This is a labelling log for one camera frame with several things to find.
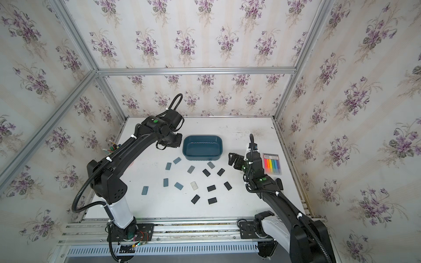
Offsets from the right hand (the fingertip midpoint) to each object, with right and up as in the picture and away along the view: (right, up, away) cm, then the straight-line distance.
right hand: (239, 156), depth 85 cm
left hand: (-33, +7, -1) cm, 33 cm away
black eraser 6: (-14, -23, -2) cm, 27 cm away
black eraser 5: (-23, -22, -1) cm, 32 cm away
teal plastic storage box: (-20, +3, +14) cm, 25 cm away
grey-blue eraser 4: (-32, -17, +4) cm, 37 cm away
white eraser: (-24, -16, +3) cm, 29 cm away
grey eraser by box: (-15, -7, +11) cm, 20 cm away
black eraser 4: (-5, -17, +4) cm, 18 cm away
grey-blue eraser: (-40, -15, +4) cm, 43 cm away
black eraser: (-18, -11, +8) cm, 22 cm away
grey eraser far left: (-50, -19, +1) cm, 53 cm away
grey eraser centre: (-26, -9, +9) cm, 29 cm away
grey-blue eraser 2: (-40, -7, +11) cm, 42 cm away
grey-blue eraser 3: (-36, -4, +14) cm, 38 cm away
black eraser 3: (-15, -17, +2) cm, 23 cm away
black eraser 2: (-9, -11, +8) cm, 16 cm away
